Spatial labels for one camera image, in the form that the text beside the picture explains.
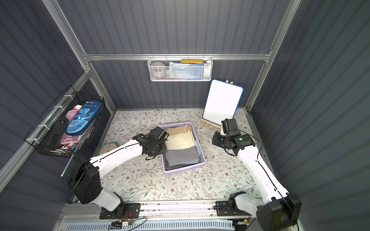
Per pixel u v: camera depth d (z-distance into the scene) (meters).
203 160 0.84
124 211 0.70
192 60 0.89
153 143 0.62
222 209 0.73
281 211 0.37
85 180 0.42
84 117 0.67
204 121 1.04
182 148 0.89
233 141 0.53
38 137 0.60
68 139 0.66
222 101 0.89
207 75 0.87
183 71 0.87
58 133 0.64
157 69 0.84
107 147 0.96
